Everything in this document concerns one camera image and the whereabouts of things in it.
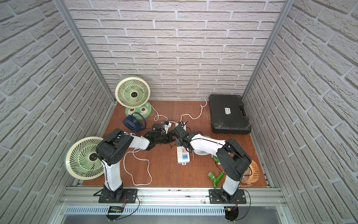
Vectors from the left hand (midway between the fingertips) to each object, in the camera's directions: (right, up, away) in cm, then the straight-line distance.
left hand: (176, 132), depth 94 cm
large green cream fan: (-48, -12, -23) cm, 54 cm away
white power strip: (+5, -13, -8) cm, 16 cm away
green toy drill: (+24, -25, -16) cm, 38 cm away
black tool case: (+38, +12, +7) cm, 41 cm away
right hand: (+5, -3, -2) cm, 7 cm away
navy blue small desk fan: (-29, +6, -2) cm, 30 cm away
